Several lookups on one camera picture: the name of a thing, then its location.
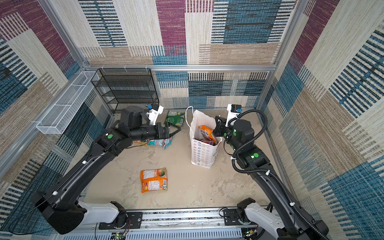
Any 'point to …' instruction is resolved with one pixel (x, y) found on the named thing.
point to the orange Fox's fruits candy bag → (208, 133)
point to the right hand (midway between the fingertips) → (215, 119)
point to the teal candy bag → (164, 142)
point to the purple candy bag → (211, 142)
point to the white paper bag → (202, 153)
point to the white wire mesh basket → (58, 118)
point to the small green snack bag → (175, 118)
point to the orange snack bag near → (153, 180)
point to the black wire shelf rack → (122, 87)
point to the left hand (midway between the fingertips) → (175, 128)
